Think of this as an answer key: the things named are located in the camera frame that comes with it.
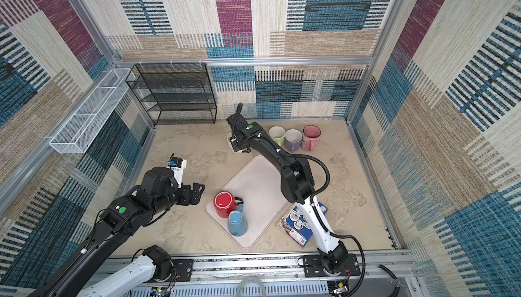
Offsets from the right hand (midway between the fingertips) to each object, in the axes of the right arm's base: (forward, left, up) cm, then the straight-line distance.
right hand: (241, 144), depth 96 cm
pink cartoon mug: (+2, -33, -1) cm, 33 cm away
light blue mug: (-36, 0, -1) cm, 36 cm away
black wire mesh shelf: (+29, +35, +8) cm, 46 cm away
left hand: (-25, +14, +11) cm, 31 cm away
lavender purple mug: (+9, -26, -8) cm, 29 cm away
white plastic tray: (-15, -7, -11) cm, 19 cm away
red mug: (-27, +6, -3) cm, 28 cm away
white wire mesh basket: (-12, +54, +23) cm, 60 cm away
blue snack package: (-35, -23, -9) cm, 43 cm away
